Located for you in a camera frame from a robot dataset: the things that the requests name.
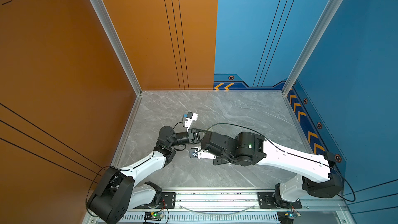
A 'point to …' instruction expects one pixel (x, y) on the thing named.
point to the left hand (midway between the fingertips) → (211, 136)
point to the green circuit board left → (153, 215)
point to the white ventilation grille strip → (182, 218)
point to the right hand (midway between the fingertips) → (210, 144)
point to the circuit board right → (285, 217)
